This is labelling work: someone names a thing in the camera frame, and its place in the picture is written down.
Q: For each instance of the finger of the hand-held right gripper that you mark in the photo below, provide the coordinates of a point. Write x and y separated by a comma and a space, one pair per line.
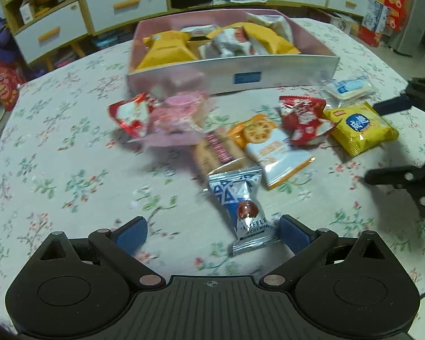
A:
389, 176
393, 105

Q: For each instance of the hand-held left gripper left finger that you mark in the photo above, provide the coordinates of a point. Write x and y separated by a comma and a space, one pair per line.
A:
131, 235

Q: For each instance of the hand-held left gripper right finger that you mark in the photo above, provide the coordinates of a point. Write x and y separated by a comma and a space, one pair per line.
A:
296, 234

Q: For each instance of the yellow packet blue label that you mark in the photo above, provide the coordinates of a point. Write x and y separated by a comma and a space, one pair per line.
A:
361, 129

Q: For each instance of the white rice cracker packet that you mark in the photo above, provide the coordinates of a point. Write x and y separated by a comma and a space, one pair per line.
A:
347, 88

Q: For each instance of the silver blue chocolate packet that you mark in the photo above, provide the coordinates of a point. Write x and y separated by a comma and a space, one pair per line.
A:
241, 198

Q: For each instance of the orange white cracker packet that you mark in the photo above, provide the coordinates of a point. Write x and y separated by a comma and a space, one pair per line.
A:
272, 156

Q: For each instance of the red white candy packet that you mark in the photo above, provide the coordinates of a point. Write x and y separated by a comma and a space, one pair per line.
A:
304, 117
131, 113

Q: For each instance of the clear biscuit packet red label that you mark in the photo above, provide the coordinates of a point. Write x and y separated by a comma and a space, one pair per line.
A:
212, 152

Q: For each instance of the silver box pink inside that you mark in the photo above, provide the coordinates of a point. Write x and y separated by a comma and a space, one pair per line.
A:
276, 72

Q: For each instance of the pink snack packet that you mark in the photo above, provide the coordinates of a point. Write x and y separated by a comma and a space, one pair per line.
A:
180, 113

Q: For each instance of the plain yellow snack packet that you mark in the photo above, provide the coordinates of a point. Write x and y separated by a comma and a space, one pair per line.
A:
272, 46

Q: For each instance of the pale green yellow snack packet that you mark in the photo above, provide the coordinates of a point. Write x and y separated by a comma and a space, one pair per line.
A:
269, 26

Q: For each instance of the white nut snack packet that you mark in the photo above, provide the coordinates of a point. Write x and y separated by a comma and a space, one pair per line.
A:
232, 42

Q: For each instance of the long yellow snack packet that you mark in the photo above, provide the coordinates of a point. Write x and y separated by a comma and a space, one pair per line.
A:
166, 55

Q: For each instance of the floral tablecloth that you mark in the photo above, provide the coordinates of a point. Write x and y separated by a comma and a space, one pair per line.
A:
74, 170

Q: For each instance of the white blue carton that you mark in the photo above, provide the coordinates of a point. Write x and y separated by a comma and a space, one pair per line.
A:
375, 16

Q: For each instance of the white printed carton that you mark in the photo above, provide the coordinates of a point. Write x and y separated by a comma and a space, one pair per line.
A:
341, 21

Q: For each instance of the red orange snack boxes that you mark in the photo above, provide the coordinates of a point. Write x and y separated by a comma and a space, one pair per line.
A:
389, 3

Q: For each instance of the clear storage box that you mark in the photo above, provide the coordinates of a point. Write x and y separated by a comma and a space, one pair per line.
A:
113, 39

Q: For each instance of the red printed bag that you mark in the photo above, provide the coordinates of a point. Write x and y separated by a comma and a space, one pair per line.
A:
3, 85

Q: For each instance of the small white box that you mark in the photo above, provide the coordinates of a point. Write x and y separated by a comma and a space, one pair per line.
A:
26, 10

